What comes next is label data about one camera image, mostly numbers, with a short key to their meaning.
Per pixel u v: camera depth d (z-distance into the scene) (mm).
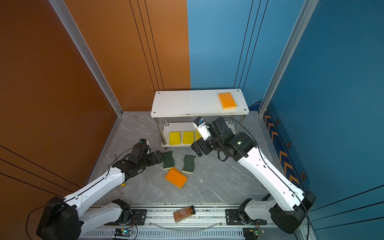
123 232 709
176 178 837
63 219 390
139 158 642
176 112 725
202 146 582
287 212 382
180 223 725
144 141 759
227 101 760
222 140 475
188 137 936
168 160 920
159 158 765
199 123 577
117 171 562
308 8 698
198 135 583
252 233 698
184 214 710
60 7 694
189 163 913
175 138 952
